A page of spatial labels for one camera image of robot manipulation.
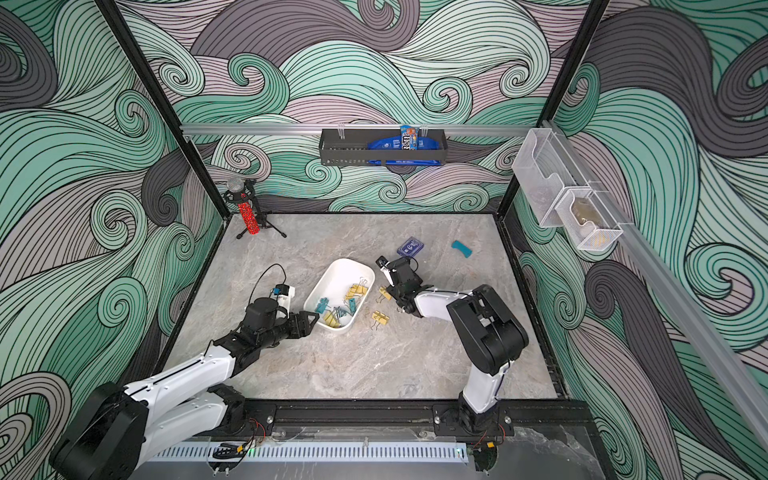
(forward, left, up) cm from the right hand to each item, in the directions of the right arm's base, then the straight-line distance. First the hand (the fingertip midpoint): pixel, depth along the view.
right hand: (408, 274), depth 97 cm
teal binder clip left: (-10, +29, -3) cm, 31 cm away
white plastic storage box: (-6, +23, -3) cm, 24 cm away
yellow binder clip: (-14, +10, -2) cm, 17 cm away
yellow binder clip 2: (-6, +8, -2) cm, 10 cm away
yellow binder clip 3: (-4, +16, -1) cm, 17 cm away
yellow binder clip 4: (-15, +25, -2) cm, 29 cm away
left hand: (-15, +30, +3) cm, 33 cm away
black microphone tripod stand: (+26, +55, +2) cm, 61 cm away
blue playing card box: (+13, -2, -2) cm, 13 cm away
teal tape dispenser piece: (+13, -23, -5) cm, 27 cm away
